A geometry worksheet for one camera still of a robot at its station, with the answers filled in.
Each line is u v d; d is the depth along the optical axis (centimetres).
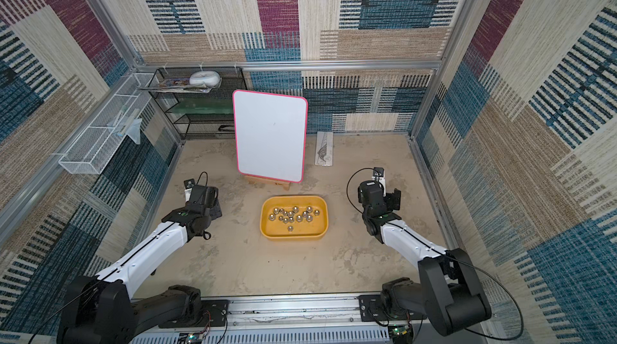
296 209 94
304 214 94
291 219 94
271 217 94
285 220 93
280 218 94
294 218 94
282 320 73
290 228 91
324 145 116
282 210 95
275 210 94
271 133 93
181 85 92
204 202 68
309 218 93
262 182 104
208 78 89
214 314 73
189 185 75
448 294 42
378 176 76
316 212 94
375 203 67
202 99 108
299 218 94
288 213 94
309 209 94
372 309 73
